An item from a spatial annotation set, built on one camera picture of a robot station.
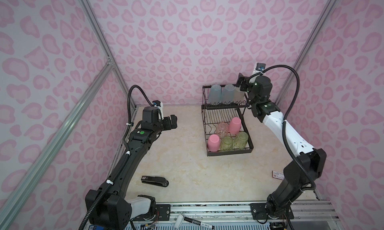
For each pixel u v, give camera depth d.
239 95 0.90
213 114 1.11
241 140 0.89
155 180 0.84
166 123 0.69
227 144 0.87
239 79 0.69
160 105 0.70
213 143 0.86
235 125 0.96
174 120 0.70
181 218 0.69
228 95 0.88
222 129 0.99
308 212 0.74
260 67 0.62
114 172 0.43
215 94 0.88
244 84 0.65
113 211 0.38
